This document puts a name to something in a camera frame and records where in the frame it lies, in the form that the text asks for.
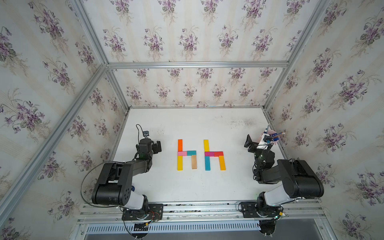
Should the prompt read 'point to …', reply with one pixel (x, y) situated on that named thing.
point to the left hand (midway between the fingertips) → (150, 143)
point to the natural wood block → (194, 162)
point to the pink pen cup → (269, 132)
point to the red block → (217, 154)
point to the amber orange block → (222, 164)
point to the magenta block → (209, 154)
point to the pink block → (182, 153)
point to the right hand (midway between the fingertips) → (259, 137)
